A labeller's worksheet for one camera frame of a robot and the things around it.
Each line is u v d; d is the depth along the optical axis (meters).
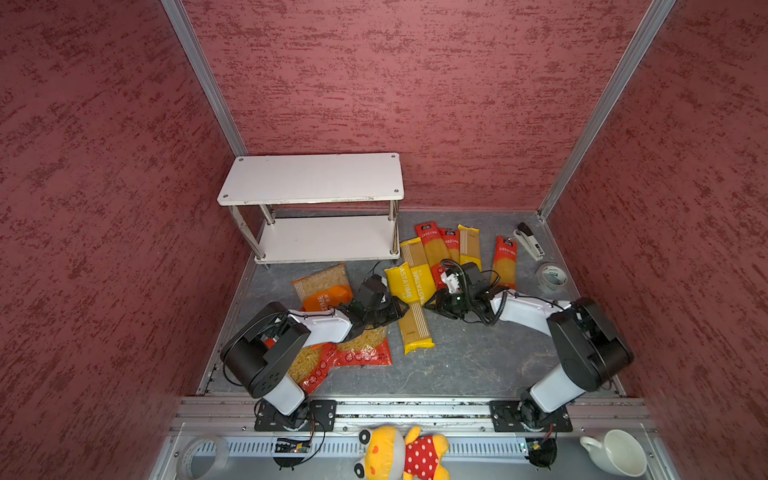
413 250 1.07
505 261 1.03
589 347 0.46
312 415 0.74
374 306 0.72
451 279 0.86
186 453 0.66
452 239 1.08
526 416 0.67
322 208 1.23
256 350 0.46
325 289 0.92
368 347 0.81
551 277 1.02
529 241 1.08
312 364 0.80
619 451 0.67
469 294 0.73
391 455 0.63
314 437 0.71
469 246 1.07
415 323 0.88
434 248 1.05
